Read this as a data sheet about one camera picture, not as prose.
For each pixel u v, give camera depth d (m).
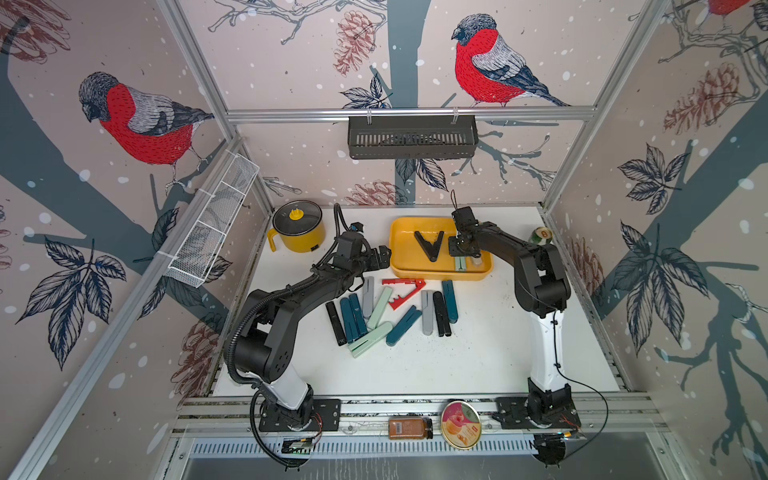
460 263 1.01
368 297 0.95
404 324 0.88
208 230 0.76
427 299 0.93
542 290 0.58
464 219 0.86
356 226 0.83
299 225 1.02
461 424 0.69
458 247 0.94
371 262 0.83
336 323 0.88
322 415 0.73
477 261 1.01
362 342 0.83
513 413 0.73
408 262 1.04
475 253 0.86
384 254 0.84
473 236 0.79
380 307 0.90
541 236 0.97
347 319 0.88
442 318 0.88
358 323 0.87
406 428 0.68
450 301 0.93
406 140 1.06
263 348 0.46
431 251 1.06
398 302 0.93
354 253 0.74
